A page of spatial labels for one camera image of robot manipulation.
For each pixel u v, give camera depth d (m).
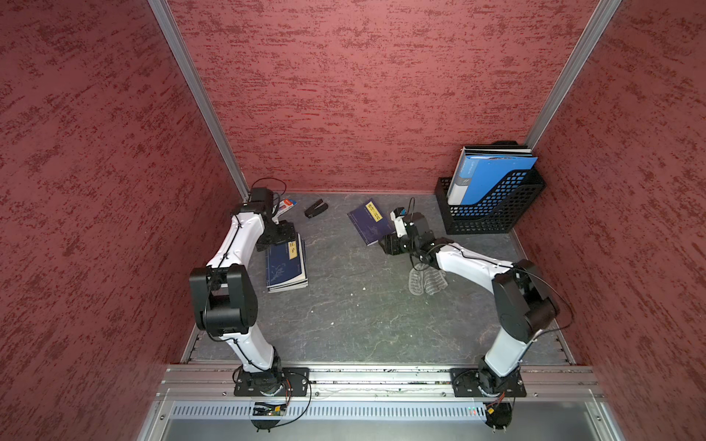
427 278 0.92
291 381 0.74
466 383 0.74
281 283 0.90
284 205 1.15
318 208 1.14
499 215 1.00
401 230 0.77
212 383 0.76
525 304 0.48
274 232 0.79
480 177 0.95
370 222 1.10
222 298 0.47
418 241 0.71
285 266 0.92
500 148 1.00
